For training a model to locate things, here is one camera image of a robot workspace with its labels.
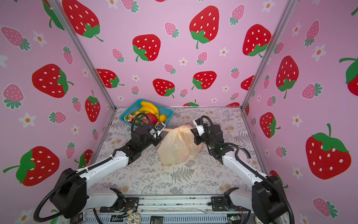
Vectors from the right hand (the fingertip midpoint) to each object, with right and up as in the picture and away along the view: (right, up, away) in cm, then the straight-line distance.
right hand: (192, 128), depth 81 cm
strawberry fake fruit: (-46, +6, +20) cm, 51 cm away
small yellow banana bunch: (-33, +15, +27) cm, 45 cm away
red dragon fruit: (-29, +7, +22) cm, 37 cm away
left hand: (-19, 0, +2) cm, 19 cm away
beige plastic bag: (-8, -10, +2) cm, 14 cm away
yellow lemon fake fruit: (-21, +6, +26) cm, 34 cm away
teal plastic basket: (-23, +12, +30) cm, 40 cm away
